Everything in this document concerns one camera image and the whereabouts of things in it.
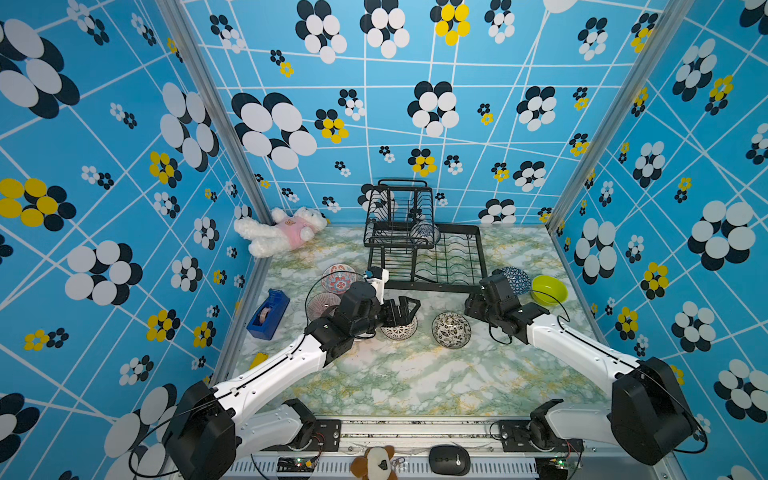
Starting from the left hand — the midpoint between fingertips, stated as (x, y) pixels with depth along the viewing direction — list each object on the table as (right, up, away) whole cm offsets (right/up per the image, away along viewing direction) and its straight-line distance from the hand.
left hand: (412, 302), depth 76 cm
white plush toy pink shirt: (-44, +20, +30) cm, 57 cm away
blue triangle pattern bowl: (+38, +3, +26) cm, 46 cm away
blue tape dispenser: (-43, -7, +13) cm, 46 cm away
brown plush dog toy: (-9, -36, -8) cm, 38 cm away
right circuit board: (+33, -39, -5) cm, 51 cm away
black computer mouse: (+7, -35, -7) cm, 37 cm away
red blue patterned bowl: (-24, +4, +26) cm, 36 cm away
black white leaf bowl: (+13, -11, +15) cm, 23 cm away
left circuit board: (-29, -39, -4) cm, 49 cm away
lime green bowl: (+46, +2, +23) cm, 52 cm away
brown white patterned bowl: (-3, -12, +15) cm, 19 cm away
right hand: (+21, -2, +12) cm, 24 cm away
